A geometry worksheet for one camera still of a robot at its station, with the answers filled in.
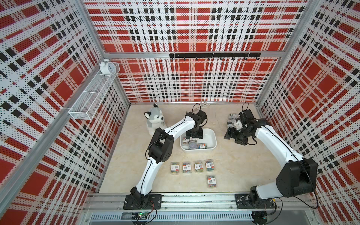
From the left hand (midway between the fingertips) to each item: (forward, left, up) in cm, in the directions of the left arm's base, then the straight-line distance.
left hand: (197, 137), depth 95 cm
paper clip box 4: (-20, +8, -2) cm, 21 cm away
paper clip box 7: (-28, -7, -2) cm, 29 cm away
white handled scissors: (+36, -7, -5) cm, 37 cm away
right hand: (-7, -20, +10) cm, 23 cm away
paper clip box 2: (-6, -3, -2) cm, 7 cm away
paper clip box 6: (-19, -7, -2) cm, 20 cm away
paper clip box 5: (-20, 0, -2) cm, 20 cm away
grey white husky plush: (+6, +28, +12) cm, 31 cm away
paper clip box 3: (-20, +15, -2) cm, 25 cm away
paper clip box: (-2, +8, -2) cm, 9 cm away
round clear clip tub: (-5, +4, -2) cm, 6 cm away
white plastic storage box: (+2, -9, -4) cm, 10 cm away
